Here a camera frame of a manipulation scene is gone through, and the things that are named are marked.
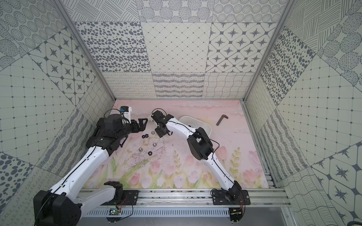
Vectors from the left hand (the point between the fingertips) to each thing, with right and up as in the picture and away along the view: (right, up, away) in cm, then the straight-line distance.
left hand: (139, 117), depth 79 cm
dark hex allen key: (+54, -2, +29) cm, 61 cm away
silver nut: (+5, -19, +14) cm, 25 cm away
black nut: (+3, -24, +12) cm, 27 cm away
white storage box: (+34, -5, +21) cm, 41 cm away
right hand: (+11, -12, +20) cm, 26 cm away
